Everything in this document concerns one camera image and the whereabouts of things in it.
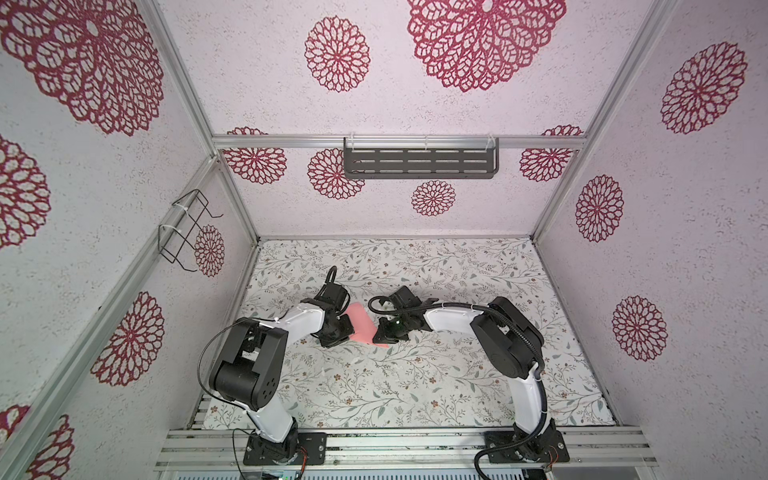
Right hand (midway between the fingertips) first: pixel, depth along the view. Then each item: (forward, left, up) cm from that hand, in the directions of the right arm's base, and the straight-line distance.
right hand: (372, 336), depth 92 cm
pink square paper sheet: (+2, +2, +2) cm, 3 cm away
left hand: (-1, +8, -2) cm, 8 cm away
